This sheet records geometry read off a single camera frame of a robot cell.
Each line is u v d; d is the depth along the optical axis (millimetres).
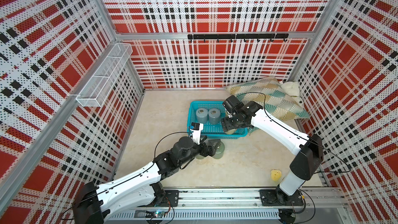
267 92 963
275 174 787
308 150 430
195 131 641
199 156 763
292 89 1082
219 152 817
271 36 886
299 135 461
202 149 638
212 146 631
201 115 958
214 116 973
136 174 486
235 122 679
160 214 690
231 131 820
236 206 719
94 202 406
